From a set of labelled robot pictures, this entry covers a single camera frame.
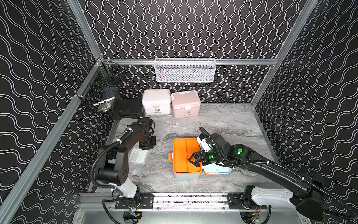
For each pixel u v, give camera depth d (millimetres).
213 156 605
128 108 1161
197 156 637
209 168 764
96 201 758
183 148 852
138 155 910
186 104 1013
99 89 925
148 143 768
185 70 605
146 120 750
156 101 1057
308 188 402
